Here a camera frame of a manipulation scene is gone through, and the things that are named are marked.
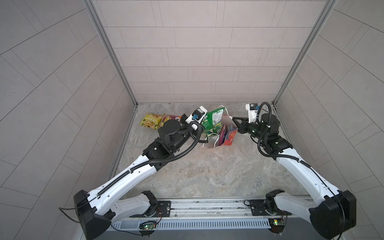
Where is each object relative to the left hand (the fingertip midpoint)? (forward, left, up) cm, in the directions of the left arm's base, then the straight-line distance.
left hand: (207, 111), depth 61 cm
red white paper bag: (+8, -6, -38) cm, 40 cm away
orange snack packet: (+24, +26, -34) cm, 49 cm away
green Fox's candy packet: (0, -3, -7) cm, 7 cm away
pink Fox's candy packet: (+5, -11, -26) cm, 28 cm away
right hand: (+6, -14, -12) cm, 19 cm away
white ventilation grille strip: (-36, +33, -40) cm, 63 cm away
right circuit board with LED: (-34, -34, -39) cm, 62 cm away
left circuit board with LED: (-36, +25, -35) cm, 56 cm away
